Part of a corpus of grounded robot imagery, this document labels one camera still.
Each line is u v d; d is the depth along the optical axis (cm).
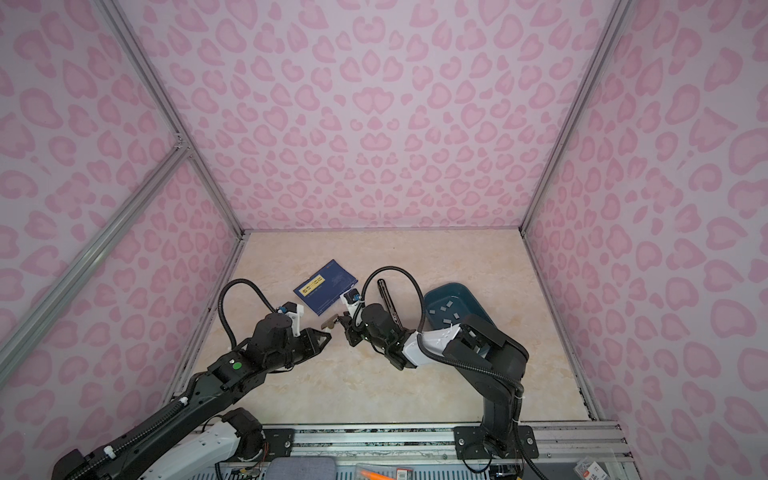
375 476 69
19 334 51
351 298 75
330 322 82
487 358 48
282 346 62
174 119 86
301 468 68
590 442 75
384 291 100
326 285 103
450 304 98
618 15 69
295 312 73
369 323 68
